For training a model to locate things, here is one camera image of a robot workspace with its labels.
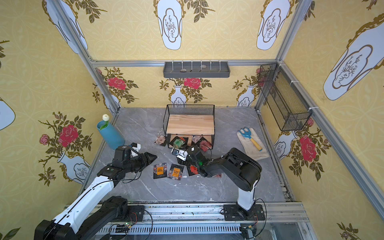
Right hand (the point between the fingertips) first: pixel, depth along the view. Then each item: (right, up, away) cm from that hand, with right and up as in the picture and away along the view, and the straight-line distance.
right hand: (177, 151), depth 91 cm
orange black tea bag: (-10, -10, -3) cm, 15 cm away
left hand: (-13, -2, -9) cm, 15 cm away
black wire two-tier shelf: (+6, +16, +1) cm, 17 cm away
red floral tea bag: (+17, +3, +8) cm, 19 cm away
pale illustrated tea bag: (+11, +7, +10) cm, 16 cm away
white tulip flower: (-35, +21, -15) cm, 43 cm away
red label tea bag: (+9, -10, -3) cm, 14 cm away
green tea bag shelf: (-1, +4, +7) cm, 8 cm away
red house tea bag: (+24, -13, -5) cm, 28 cm away
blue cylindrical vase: (-40, +11, -3) cm, 41 cm away
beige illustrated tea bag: (-14, +6, +12) cm, 19 cm away
